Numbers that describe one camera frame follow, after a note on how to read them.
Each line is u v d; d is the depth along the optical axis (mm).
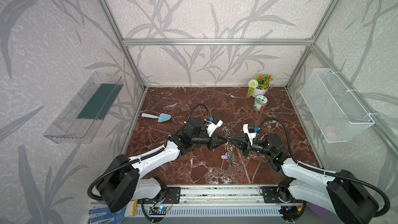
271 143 606
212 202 723
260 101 1016
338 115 622
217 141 707
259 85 1042
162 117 1019
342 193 414
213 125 691
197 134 651
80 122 629
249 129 643
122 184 407
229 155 771
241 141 685
